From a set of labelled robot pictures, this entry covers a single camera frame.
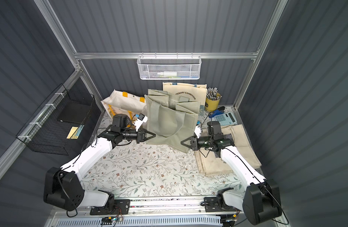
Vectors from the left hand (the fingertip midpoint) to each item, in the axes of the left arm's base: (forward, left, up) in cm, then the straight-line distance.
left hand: (155, 137), depth 74 cm
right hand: (-4, -15, -2) cm, 15 cm away
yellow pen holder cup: (+37, -39, -7) cm, 54 cm away
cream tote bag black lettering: (+41, -26, -3) cm, 49 cm away
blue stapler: (+38, -47, -20) cm, 63 cm away
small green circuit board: (-34, +23, -24) cm, 48 cm away
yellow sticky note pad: (-4, +36, +9) cm, 38 cm away
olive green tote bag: (+2, -10, +12) cm, 16 cm away
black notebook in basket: (+17, +51, +1) cm, 54 cm away
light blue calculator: (+30, -51, -20) cm, 62 cm away
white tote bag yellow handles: (+37, +30, -9) cm, 49 cm away
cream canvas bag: (-7, -31, -20) cm, 38 cm away
